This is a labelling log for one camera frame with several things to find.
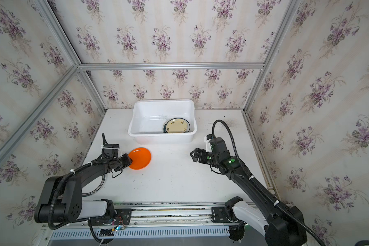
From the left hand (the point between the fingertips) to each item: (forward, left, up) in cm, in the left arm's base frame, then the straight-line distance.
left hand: (131, 161), depth 92 cm
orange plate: (+3, -5, -2) cm, 7 cm away
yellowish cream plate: (+25, -27, +4) cm, 38 cm away
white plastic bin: (+36, -5, +1) cm, 36 cm away
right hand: (-3, -41, +15) cm, 44 cm away
